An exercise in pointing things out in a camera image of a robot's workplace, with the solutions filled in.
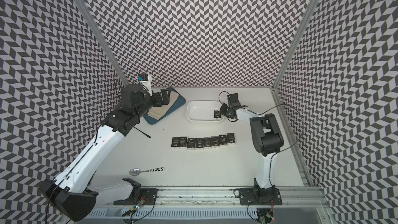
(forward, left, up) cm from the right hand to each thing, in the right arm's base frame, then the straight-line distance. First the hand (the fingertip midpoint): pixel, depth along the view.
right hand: (220, 112), depth 101 cm
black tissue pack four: (-21, +14, -2) cm, 25 cm away
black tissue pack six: (-20, +4, -1) cm, 21 cm away
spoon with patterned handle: (-37, +45, 0) cm, 58 cm away
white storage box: (+2, +12, -1) cm, 13 cm away
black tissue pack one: (-21, +28, -1) cm, 35 cm away
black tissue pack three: (-21, +18, -1) cm, 28 cm away
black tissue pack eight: (-1, +2, -1) cm, 3 cm away
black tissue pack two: (-20, +23, -1) cm, 31 cm away
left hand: (-10, +30, +31) cm, 44 cm away
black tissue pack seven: (-19, 0, -1) cm, 19 cm away
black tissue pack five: (-21, +9, -1) cm, 23 cm away
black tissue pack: (-18, -5, -2) cm, 19 cm away
